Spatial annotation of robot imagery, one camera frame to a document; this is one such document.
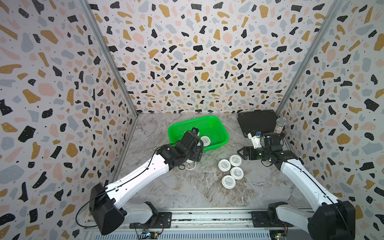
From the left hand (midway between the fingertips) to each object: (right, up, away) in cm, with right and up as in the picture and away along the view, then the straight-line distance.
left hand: (196, 148), depth 77 cm
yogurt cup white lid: (+6, +2, +21) cm, 22 cm away
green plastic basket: (+7, +12, +34) cm, 36 cm away
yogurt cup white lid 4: (+16, -11, +10) cm, 22 cm away
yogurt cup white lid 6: (+17, -19, +3) cm, 26 cm away
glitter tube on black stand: (+46, +11, +6) cm, 48 cm away
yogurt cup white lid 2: (-4, -11, +11) cm, 16 cm away
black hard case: (+52, +16, +43) cm, 69 cm away
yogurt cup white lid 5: (+23, -15, +7) cm, 28 cm away
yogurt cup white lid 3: (+23, -9, +11) cm, 27 cm away
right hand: (+26, -2, +6) cm, 27 cm away
